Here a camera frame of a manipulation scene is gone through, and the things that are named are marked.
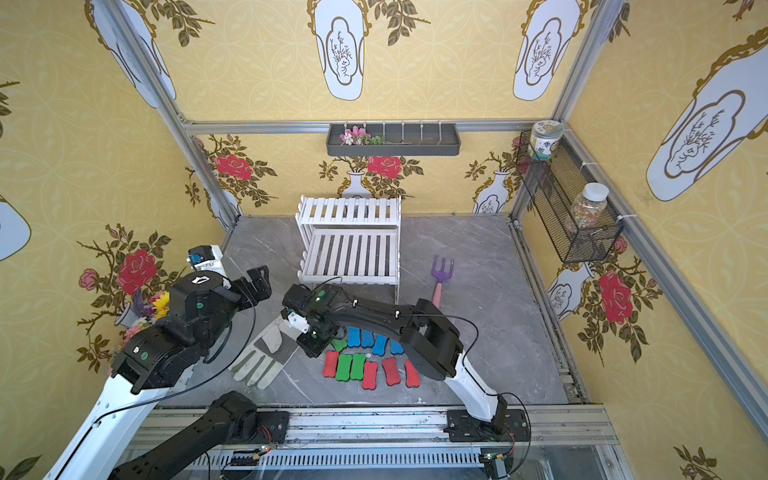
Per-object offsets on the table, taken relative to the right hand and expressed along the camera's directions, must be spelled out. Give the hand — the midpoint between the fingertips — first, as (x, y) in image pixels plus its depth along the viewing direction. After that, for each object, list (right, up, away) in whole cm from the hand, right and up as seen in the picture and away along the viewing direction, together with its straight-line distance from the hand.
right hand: (318, 335), depth 84 cm
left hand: (-14, +19, -18) cm, 30 cm away
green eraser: (+6, -3, +1) cm, 6 cm away
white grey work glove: (-16, -8, +2) cm, 18 cm away
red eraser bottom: (+15, -10, -1) cm, 18 cm away
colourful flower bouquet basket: (-45, +8, -6) cm, 46 cm away
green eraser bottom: (+7, -8, -2) cm, 11 cm away
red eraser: (+3, -8, -1) cm, 8 cm away
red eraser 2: (+26, -10, -3) cm, 28 cm away
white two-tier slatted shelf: (+7, +27, +13) cm, 31 cm away
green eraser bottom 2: (+11, -8, -2) cm, 14 cm away
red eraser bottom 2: (+20, -10, -1) cm, 23 cm away
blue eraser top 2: (+17, -4, +3) cm, 18 cm away
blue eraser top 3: (+22, -4, +1) cm, 22 cm away
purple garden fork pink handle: (+38, +15, +19) cm, 45 cm away
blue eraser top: (+13, -2, +3) cm, 14 cm away
